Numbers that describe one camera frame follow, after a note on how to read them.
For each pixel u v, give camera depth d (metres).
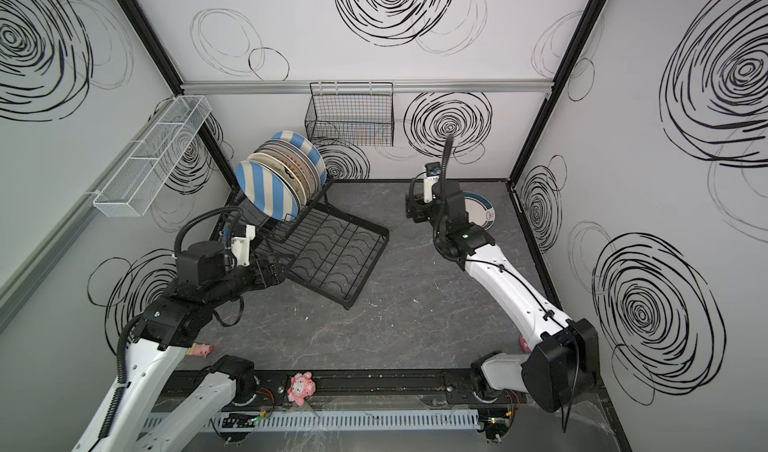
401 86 0.90
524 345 0.44
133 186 0.72
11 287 0.51
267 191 0.78
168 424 0.51
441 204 0.55
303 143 0.81
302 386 0.71
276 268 0.60
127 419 0.39
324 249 0.99
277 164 0.74
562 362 0.39
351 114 1.24
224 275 0.54
